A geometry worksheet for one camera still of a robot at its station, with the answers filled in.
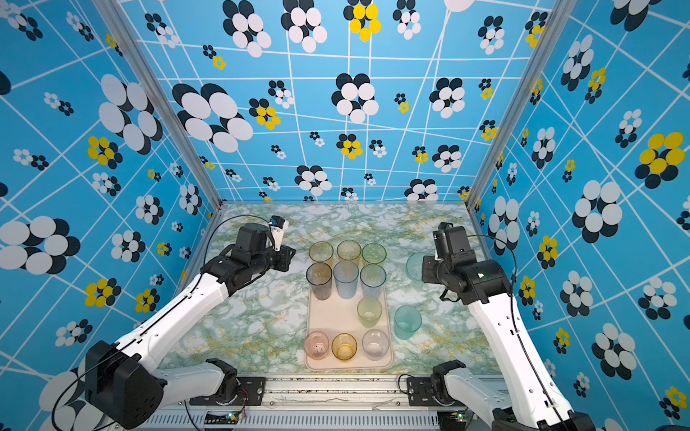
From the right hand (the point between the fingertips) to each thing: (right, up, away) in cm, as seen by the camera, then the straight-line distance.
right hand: (438, 264), depth 71 cm
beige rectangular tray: (-22, -23, +13) cm, 34 cm away
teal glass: (-6, -20, +13) cm, 24 cm away
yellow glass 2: (-25, +2, +22) cm, 33 cm away
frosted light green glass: (-18, -18, +16) cm, 30 cm away
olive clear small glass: (-26, -27, +10) cm, 38 cm away
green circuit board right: (+4, -41, -2) cm, 41 cm away
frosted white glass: (-16, -25, +9) cm, 31 cm away
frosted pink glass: (-34, -26, +9) cm, 44 cm away
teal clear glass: (-17, -6, +11) cm, 21 cm away
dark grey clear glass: (-34, -5, +11) cm, 36 cm away
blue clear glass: (-25, -5, +12) cm, 28 cm away
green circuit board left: (-59, -41, 0) cm, 71 cm away
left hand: (-40, +4, +9) cm, 42 cm away
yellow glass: (-34, +1, +23) cm, 41 cm away
